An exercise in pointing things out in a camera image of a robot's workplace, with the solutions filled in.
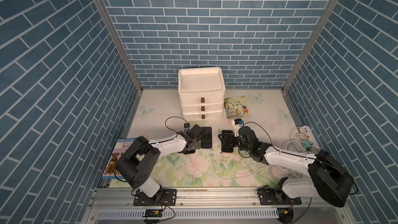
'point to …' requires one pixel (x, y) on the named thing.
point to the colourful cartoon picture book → (236, 107)
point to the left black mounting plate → (164, 197)
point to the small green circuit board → (153, 213)
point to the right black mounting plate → (271, 196)
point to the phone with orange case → (189, 152)
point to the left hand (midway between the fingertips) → (194, 145)
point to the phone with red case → (226, 137)
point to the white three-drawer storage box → (201, 93)
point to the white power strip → (308, 138)
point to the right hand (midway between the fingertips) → (224, 135)
